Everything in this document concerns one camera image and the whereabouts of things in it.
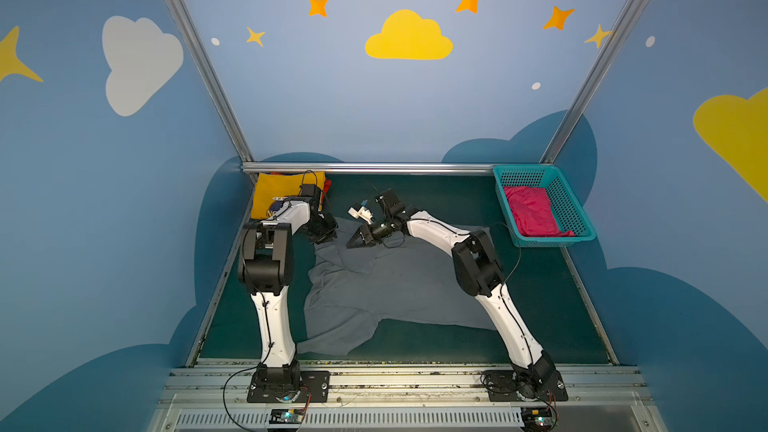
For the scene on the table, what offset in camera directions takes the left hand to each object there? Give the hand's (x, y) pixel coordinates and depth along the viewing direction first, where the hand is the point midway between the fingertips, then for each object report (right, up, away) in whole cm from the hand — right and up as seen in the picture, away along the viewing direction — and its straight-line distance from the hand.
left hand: (339, 233), depth 102 cm
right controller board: (+54, -42, -31) cm, 75 cm away
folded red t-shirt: (-7, +17, +13) cm, 22 cm away
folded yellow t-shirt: (-27, +17, +6) cm, 32 cm away
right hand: (+5, -3, -10) cm, 12 cm away
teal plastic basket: (+81, +8, +2) cm, 82 cm away
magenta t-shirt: (+70, +7, +6) cm, 71 cm away
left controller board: (-8, -42, -31) cm, 53 cm away
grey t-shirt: (+6, -17, -10) cm, 21 cm away
